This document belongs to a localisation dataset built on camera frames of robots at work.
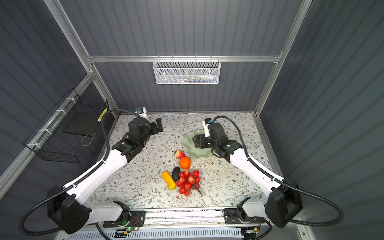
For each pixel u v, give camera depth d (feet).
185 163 2.85
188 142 3.32
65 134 2.34
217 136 1.95
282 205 1.31
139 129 1.86
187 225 2.37
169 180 2.71
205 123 2.37
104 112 2.75
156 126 2.32
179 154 3.07
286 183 1.38
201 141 2.28
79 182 1.39
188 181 2.54
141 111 2.17
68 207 1.25
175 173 2.77
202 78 3.04
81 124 2.44
